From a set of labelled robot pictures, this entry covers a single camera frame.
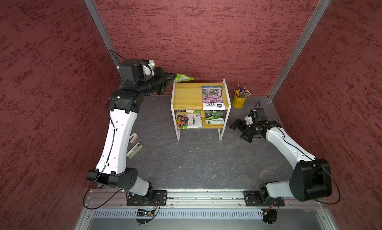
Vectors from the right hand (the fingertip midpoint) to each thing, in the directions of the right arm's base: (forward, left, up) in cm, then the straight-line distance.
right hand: (233, 133), depth 85 cm
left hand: (+6, +30, +37) cm, 48 cm away
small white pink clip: (+3, +63, -9) cm, 64 cm away
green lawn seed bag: (+9, +11, +4) cm, 15 cm away
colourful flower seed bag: (+6, +26, +5) cm, 27 cm away
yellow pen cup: (+31, -11, -2) cm, 33 cm away
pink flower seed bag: (+8, +13, +21) cm, 26 cm away
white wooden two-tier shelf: (+10, +26, +22) cm, 35 cm away
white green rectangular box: (-6, +60, -9) cm, 61 cm away
